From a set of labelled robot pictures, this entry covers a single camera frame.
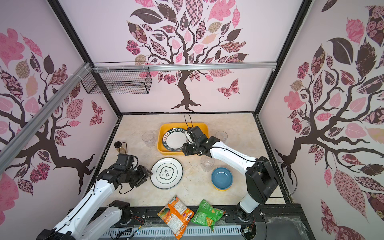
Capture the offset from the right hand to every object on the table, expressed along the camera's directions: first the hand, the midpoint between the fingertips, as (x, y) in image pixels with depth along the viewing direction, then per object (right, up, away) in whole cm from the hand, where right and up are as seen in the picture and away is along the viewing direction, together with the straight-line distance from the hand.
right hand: (184, 148), depth 83 cm
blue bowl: (+21, -16, -3) cm, 27 cm away
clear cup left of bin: (-27, +4, +19) cm, 33 cm away
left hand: (-18, -16, -4) cm, 25 cm away
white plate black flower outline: (-11, -16, +4) cm, 20 cm away
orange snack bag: (-3, -32, -12) cm, 34 cm away
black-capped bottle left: (-41, -1, +9) cm, 42 cm away
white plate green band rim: (-9, +3, +20) cm, 22 cm away
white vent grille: (+23, -39, -14) cm, 47 cm away
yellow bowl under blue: (+20, -22, -6) cm, 30 cm away
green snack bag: (+12, -30, -14) cm, 35 cm away
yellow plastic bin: (-17, +12, +21) cm, 29 cm away
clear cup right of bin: (+25, +6, +18) cm, 31 cm away
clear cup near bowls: (+14, -11, +9) cm, 20 cm away
